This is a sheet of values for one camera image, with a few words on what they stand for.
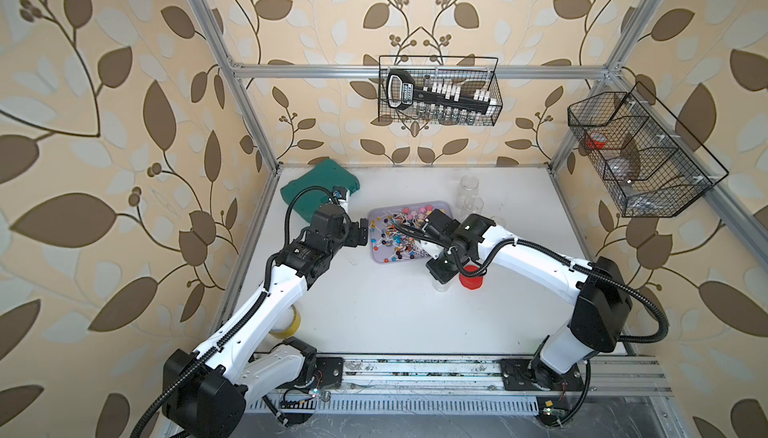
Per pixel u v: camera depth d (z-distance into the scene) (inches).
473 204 41.6
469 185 39.9
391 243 38.9
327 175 45.4
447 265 27.5
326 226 22.5
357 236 27.8
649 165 28.9
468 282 34.9
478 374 29.7
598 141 31.9
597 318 16.7
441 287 35.2
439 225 25.2
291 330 31.5
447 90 32.5
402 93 34.1
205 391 14.8
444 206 42.6
